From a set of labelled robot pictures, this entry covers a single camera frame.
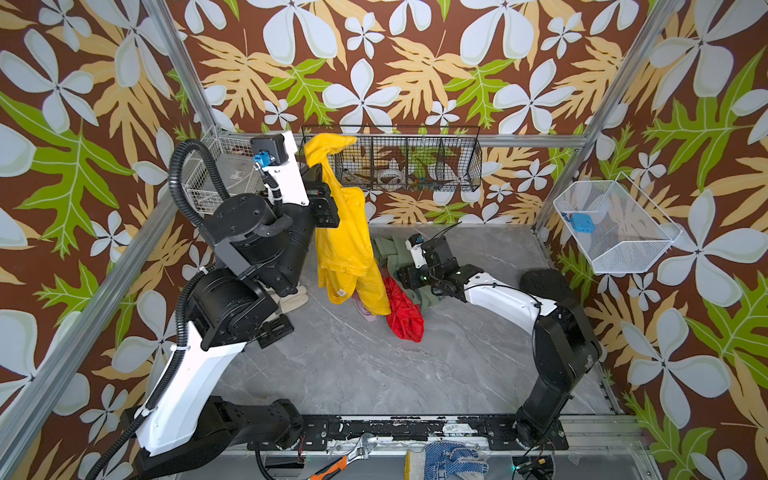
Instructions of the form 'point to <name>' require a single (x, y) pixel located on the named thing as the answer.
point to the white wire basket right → (630, 232)
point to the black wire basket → (409, 158)
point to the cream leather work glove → (291, 301)
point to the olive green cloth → (392, 254)
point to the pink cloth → (359, 304)
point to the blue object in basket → (583, 222)
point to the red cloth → (406, 316)
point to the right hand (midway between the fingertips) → (402, 270)
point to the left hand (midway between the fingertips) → (313, 163)
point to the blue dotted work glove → (442, 460)
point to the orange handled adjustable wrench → (362, 451)
